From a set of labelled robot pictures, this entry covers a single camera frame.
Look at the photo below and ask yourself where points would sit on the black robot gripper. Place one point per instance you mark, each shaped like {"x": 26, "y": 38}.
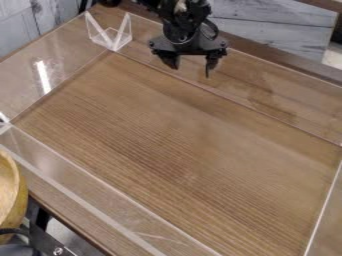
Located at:
{"x": 199, "y": 44}

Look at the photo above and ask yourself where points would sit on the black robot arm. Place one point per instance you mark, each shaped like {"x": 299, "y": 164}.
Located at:
{"x": 188, "y": 34}

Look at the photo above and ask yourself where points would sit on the brown wooden bowl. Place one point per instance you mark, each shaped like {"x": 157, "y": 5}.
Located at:
{"x": 13, "y": 193}

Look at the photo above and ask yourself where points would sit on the clear acrylic corner bracket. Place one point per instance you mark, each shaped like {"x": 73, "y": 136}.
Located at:
{"x": 111, "y": 38}

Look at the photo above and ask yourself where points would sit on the clear acrylic tray enclosure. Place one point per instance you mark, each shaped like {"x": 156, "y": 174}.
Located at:
{"x": 176, "y": 162}

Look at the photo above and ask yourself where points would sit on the black metal table frame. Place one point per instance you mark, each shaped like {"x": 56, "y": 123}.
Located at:
{"x": 53, "y": 236}

